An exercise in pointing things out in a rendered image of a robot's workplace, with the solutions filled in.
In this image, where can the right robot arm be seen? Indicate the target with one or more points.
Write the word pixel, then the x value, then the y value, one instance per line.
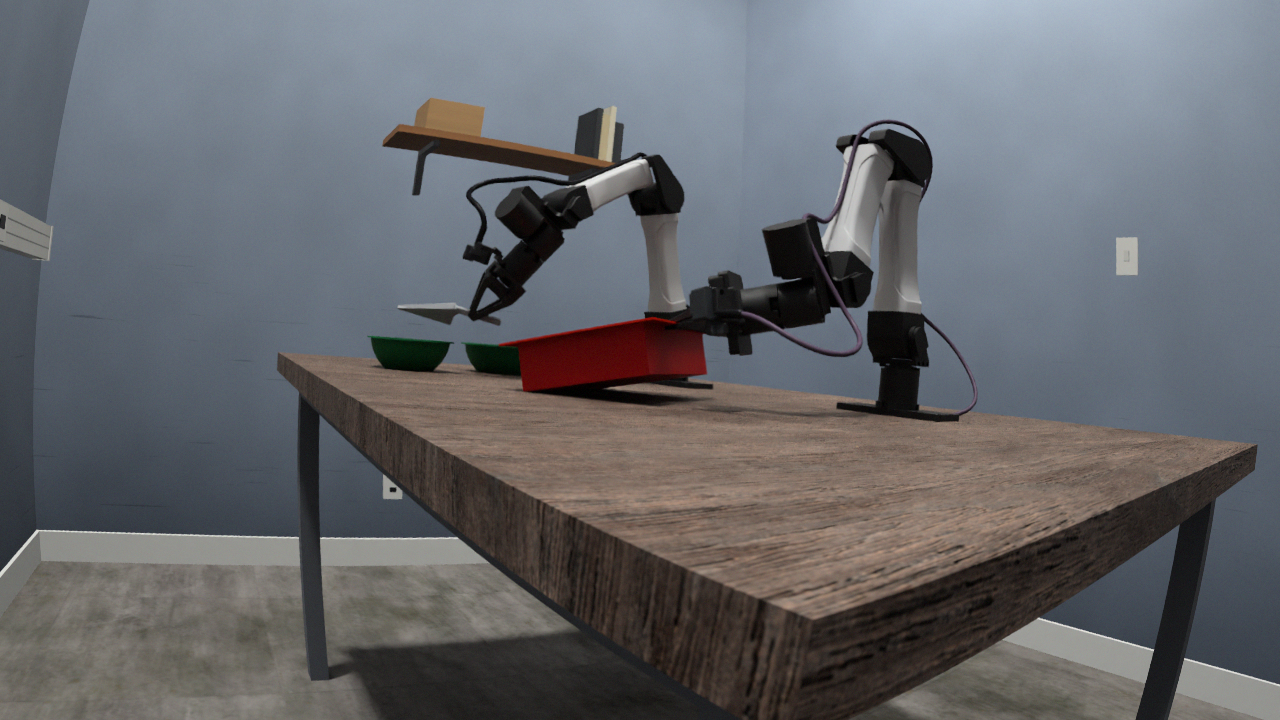
pixel 523 213

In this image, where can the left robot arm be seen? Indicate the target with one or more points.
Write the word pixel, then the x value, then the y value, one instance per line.
pixel 893 326

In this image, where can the grey metal scoop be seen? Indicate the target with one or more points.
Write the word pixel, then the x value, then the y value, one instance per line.
pixel 443 312

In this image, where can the green bowl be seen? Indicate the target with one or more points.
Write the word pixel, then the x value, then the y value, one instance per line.
pixel 409 355
pixel 494 359

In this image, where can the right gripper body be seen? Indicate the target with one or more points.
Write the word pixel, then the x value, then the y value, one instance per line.
pixel 518 264

